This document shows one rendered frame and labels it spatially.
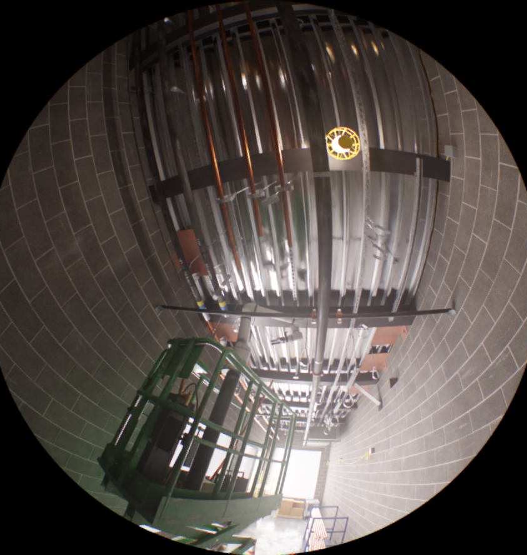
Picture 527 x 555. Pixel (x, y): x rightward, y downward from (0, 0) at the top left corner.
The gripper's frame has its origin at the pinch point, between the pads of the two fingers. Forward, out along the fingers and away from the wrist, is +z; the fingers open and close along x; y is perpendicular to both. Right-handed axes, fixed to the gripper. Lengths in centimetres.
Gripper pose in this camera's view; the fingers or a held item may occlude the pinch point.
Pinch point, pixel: (273, 342)
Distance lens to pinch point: 213.8
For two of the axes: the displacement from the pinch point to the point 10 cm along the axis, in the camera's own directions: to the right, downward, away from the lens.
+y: 1.8, 7.8, -6.0
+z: -9.8, 2.1, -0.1
